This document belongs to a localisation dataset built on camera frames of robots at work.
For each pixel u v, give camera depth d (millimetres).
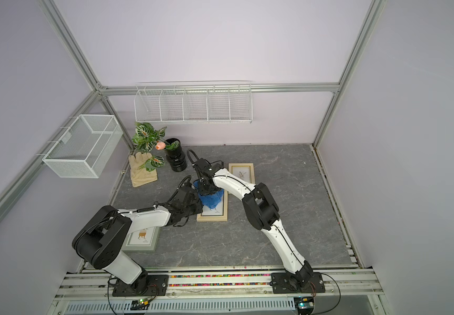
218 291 734
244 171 1087
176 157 1026
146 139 829
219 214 916
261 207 594
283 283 738
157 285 738
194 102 1000
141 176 1076
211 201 913
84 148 817
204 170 752
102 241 452
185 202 738
